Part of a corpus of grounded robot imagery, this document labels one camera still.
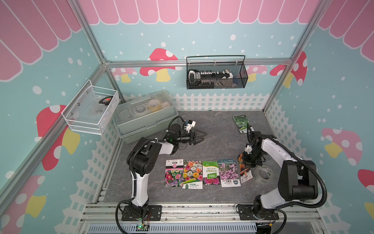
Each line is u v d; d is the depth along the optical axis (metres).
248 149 0.84
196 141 0.89
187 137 0.83
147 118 0.91
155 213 0.74
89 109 0.77
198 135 0.81
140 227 0.72
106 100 0.78
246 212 0.74
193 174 0.87
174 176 0.87
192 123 0.89
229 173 0.87
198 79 0.87
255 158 0.73
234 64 0.89
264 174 0.86
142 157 0.55
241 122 1.15
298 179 0.49
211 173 0.87
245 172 0.83
